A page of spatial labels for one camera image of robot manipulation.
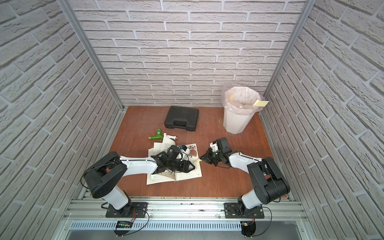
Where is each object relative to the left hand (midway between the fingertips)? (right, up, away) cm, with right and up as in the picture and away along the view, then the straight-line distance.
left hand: (189, 162), depth 87 cm
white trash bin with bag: (+28, +34, -6) cm, 45 cm away
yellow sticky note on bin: (+42, +35, -1) cm, 55 cm away
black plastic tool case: (-5, +28, +19) cm, 34 cm away
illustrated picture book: (-12, -5, -9) cm, 16 cm away
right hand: (+7, +3, +1) cm, 8 cm away
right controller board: (+29, -27, -17) cm, 43 cm away
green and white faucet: (-15, +15, +2) cm, 21 cm away
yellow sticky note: (+4, -1, +2) cm, 5 cm away
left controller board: (-32, -26, -15) cm, 44 cm away
